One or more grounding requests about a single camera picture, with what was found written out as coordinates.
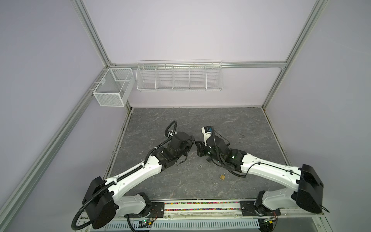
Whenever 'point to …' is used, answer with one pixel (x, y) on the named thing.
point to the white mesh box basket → (115, 87)
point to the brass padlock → (222, 176)
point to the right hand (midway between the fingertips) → (195, 144)
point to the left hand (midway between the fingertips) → (196, 139)
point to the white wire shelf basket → (182, 75)
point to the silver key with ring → (200, 166)
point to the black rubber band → (242, 135)
